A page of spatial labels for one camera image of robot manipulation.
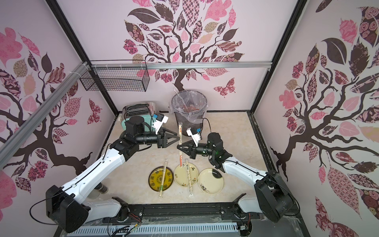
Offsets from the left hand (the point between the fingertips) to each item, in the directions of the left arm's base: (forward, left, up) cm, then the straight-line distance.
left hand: (178, 139), depth 68 cm
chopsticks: (-17, -6, -28) cm, 33 cm away
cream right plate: (-10, -17, -29) cm, 35 cm away
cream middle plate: (-6, +1, -29) cm, 29 cm away
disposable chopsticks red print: (0, -1, -3) cm, 3 cm away
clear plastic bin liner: (+40, -6, -13) cm, 42 cm away
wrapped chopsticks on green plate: (-9, +11, -28) cm, 31 cm away
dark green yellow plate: (-7, +16, -29) cm, 34 cm away
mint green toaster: (+33, +25, -12) cm, 43 cm away
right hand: (-1, 0, -5) cm, 5 cm away
